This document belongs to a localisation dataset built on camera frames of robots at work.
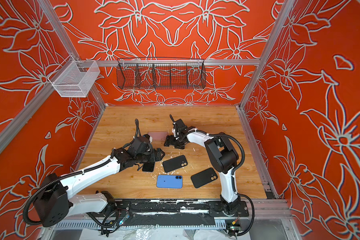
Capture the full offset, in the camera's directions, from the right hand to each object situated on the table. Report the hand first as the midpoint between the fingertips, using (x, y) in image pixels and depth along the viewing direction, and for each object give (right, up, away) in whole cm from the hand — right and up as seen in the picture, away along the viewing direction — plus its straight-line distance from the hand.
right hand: (166, 144), depth 93 cm
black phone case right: (+22, -18, -9) cm, 30 cm away
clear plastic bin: (-58, +42, -2) cm, 72 cm away
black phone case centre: (+5, -11, -4) cm, 13 cm away
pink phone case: (-7, +4, +11) cm, 13 cm away
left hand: (-3, -3, -12) cm, 13 cm away
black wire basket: (-5, +48, +7) cm, 49 cm away
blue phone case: (+3, -19, -12) cm, 22 cm away
